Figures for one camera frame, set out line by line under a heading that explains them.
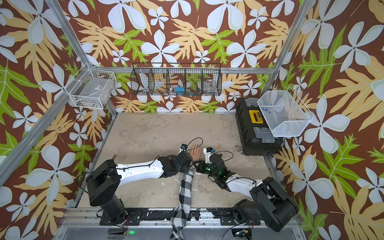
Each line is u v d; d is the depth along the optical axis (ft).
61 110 2.31
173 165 2.14
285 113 2.75
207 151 2.63
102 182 1.55
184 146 2.51
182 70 2.98
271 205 1.39
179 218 2.26
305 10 2.27
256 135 2.81
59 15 2.31
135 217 2.42
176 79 3.20
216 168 2.22
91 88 2.82
